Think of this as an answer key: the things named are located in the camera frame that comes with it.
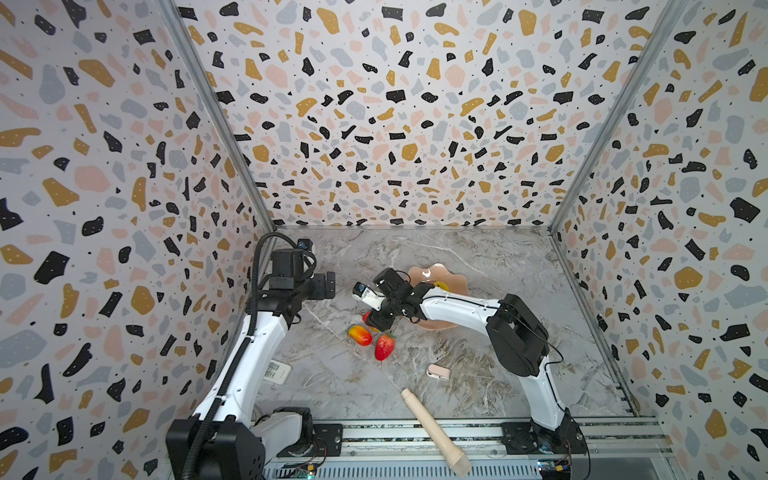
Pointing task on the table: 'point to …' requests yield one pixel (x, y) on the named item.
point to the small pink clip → (437, 371)
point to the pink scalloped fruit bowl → (432, 274)
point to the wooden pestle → (460, 463)
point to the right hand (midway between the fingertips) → (366, 308)
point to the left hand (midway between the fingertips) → (314, 272)
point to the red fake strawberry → (384, 347)
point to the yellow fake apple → (442, 285)
